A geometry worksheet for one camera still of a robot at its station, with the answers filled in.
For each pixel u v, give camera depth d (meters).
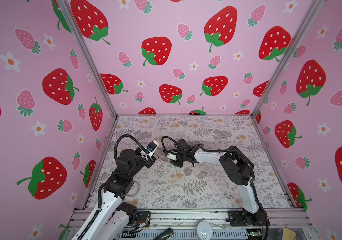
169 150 0.84
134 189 0.84
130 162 0.53
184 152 0.76
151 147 0.58
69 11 0.70
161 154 0.85
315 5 0.69
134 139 0.55
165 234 0.67
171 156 0.85
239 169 0.53
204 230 0.66
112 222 0.57
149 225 0.73
